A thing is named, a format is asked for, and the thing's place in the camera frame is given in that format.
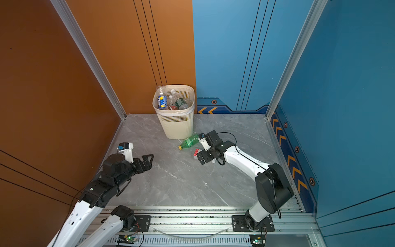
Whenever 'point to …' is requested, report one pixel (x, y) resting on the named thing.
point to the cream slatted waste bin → (178, 124)
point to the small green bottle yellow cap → (190, 142)
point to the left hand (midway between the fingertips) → (147, 156)
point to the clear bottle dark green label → (180, 102)
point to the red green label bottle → (172, 103)
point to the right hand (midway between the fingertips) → (204, 153)
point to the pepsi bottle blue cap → (162, 98)
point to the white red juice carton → (195, 154)
